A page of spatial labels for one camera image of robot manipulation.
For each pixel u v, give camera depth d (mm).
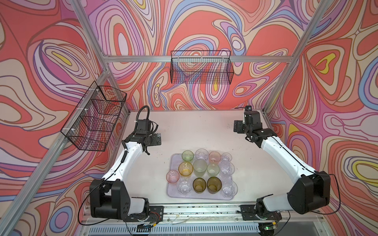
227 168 848
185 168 863
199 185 807
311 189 408
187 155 892
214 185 818
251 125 616
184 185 821
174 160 910
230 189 805
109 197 406
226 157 882
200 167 862
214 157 908
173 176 835
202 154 908
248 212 729
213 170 878
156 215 727
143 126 650
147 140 615
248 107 713
